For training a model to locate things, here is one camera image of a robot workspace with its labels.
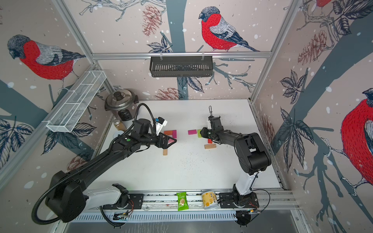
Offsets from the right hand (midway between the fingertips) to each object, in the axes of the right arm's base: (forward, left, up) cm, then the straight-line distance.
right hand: (202, 130), depth 98 cm
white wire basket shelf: (-2, +71, +29) cm, 77 cm away
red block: (-7, -5, -3) cm, 9 cm away
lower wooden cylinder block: (-10, -5, -3) cm, 12 cm away
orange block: (-1, +24, -2) cm, 24 cm away
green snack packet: (-42, +11, -2) cm, 44 cm away
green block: (-2, +2, -4) cm, 5 cm away
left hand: (-15, +17, +16) cm, 27 cm away
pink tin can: (-7, +58, +2) cm, 59 cm away
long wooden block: (-16, +24, -2) cm, 29 cm away
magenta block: (-2, +20, -3) cm, 20 cm away
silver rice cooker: (+9, +54, +16) cm, 57 cm away
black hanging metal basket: (+39, +16, +25) cm, 50 cm away
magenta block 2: (0, +7, -3) cm, 8 cm away
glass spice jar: (-1, +56, +6) cm, 57 cm away
